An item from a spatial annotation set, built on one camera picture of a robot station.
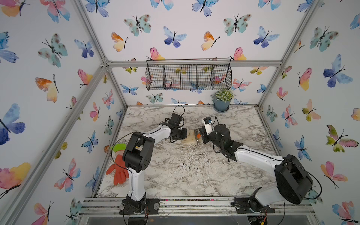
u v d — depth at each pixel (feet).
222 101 3.51
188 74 3.23
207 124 2.34
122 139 1.71
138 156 1.69
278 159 1.57
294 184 1.40
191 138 3.16
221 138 2.12
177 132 2.78
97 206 2.48
